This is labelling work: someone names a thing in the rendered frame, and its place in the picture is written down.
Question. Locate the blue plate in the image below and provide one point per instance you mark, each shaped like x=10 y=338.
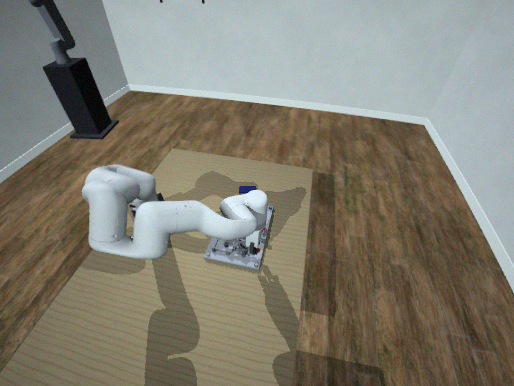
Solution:
x=246 y=189

